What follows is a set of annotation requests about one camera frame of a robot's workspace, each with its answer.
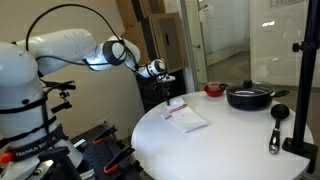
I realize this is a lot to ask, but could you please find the black storage cabinet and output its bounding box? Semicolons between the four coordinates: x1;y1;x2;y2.
135;71;188;113

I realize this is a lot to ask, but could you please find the large cardboard box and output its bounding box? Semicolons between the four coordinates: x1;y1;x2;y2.
121;12;190;75

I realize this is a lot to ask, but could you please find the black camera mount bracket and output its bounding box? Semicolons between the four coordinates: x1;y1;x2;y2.
42;79;77;115

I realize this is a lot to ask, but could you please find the black ladle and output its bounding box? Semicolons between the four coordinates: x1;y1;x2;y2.
268;103;291;156

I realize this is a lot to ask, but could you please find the small white paper sheet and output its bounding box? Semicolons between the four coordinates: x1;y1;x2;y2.
198;4;215;23

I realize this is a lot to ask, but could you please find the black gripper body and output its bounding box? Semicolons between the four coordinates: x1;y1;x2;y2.
153;79;172;95

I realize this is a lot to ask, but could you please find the black clamp with orange handle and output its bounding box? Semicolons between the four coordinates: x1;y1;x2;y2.
103;145;136;176
92;125;119;146
0;151;16;165

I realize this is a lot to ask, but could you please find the black pot with lid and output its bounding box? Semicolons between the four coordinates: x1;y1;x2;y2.
219;79;291;112

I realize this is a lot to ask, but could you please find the red bowl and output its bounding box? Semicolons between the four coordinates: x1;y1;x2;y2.
203;82;227;98

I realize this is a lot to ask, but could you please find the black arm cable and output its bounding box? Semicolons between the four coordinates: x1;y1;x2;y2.
25;2;142;73

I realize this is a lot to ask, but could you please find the white towel with red stripes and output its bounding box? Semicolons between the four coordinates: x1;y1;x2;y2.
160;96;211;134

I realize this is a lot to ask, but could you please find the white printed paper notice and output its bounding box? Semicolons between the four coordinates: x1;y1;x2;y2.
268;0;306;9

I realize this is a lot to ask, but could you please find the small cardboard box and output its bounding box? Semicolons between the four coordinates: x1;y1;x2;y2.
115;0;167;30

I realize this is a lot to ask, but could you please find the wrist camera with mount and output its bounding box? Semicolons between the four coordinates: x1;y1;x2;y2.
158;74;177;83

